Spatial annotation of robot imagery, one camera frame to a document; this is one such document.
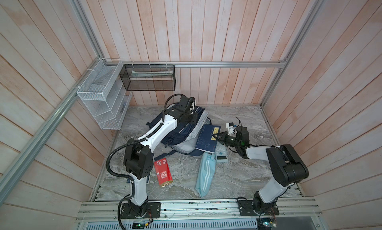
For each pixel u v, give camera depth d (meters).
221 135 0.88
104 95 0.69
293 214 0.73
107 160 0.44
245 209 0.73
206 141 0.90
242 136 0.74
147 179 0.82
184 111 0.67
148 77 1.02
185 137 0.84
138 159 0.49
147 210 0.73
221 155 0.93
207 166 0.84
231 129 0.88
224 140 0.82
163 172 0.86
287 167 0.48
